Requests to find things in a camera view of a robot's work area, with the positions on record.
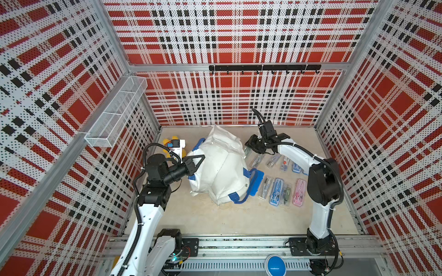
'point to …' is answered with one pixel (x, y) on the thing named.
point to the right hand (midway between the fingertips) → (248, 145)
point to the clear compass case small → (265, 186)
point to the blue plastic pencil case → (256, 176)
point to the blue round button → (276, 266)
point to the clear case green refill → (287, 195)
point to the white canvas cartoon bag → (222, 175)
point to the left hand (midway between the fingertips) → (206, 157)
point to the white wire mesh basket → (107, 127)
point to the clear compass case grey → (272, 160)
